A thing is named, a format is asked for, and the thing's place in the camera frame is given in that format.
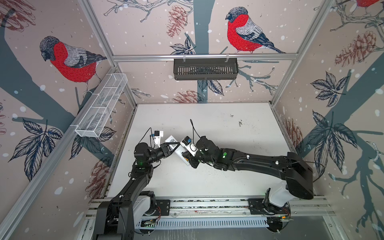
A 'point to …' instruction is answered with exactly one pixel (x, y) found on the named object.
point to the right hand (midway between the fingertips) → (183, 156)
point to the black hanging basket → (205, 69)
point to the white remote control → (179, 151)
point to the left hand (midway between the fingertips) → (178, 146)
